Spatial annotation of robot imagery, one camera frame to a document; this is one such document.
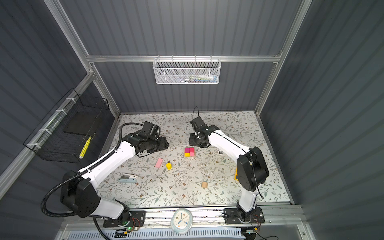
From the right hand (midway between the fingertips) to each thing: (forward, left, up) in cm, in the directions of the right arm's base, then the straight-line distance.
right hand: (193, 143), depth 89 cm
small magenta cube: (0, +5, -9) cm, 10 cm away
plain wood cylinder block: (-21, -6, -12) cm, 25 cm away
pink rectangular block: (-3, +1, -9) cm, 9 cm away
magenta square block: (+1, +1, -9) cm, 9 cm away
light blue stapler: (-18, +39, -9) cm, 44 cm away
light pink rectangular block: (-8, +22, -10) cm, 25 cm away
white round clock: (-39, +6, -8) cm, 40 cm away
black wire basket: (-6, +63, +18) cm, 66 cm away
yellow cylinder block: (-10, +15, -10) cm, 21 cm away
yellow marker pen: (-14, +50, +17) cm, 54 cm away
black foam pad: (-1, +56, +20) cm, 59 cm away
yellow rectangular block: (-3, +5, -9) cm, 10 cm away
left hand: (-4, +15, +4) cm, 16 cm away
